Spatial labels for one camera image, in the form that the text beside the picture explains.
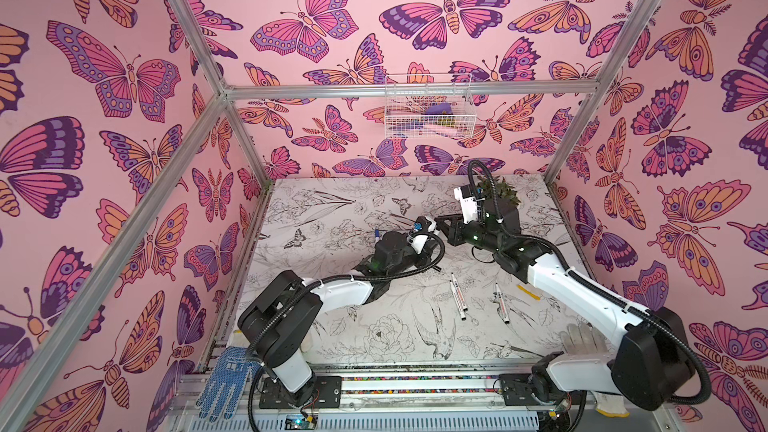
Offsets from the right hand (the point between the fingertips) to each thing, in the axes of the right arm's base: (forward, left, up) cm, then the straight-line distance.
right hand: (437, 218), depth 79 cm
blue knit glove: (-36, +54, -23) cm, 69 cm away
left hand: (-2, -1, -5) cm, 5 cm away
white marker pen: (-11, -7, -24) cm, 27 cm away
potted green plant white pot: (+12, -23, -5) cm, 26 cm away
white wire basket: (+38, 0, +10) cm, 39 cm away
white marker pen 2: (-11, -20, -24) cm, 33 cm away
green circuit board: (-42, +35, -26) cm, 61 cm away
